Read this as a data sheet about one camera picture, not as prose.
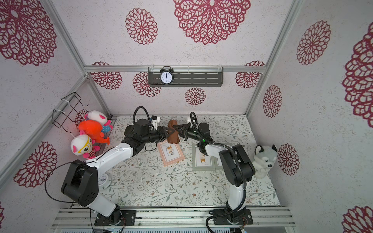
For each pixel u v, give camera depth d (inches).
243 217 28.4
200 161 37.0
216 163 36.2
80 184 17.5
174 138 31.4
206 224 26.5
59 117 28.7
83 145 31.1
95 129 36.4
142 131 25.6
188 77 36.4
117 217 26.2
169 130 31.6
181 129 31.3
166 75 35.4
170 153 38.3
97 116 37.2
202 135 28.1
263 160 29.7
